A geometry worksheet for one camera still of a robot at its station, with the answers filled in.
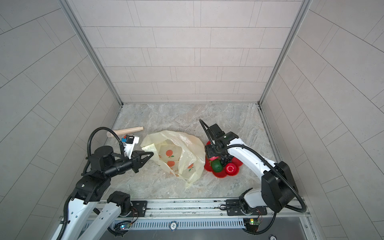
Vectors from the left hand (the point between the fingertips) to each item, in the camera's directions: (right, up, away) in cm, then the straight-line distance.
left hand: (155, 154), depth 66 cm
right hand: (+26, -4, +18) cm, 32 cm away
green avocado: (+29, -10, +15) cm, 34 cm away
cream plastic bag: (+11, -2, +7) cm, 13 cm away
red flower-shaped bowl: (+37, -11, +13) cm, 41 cm away
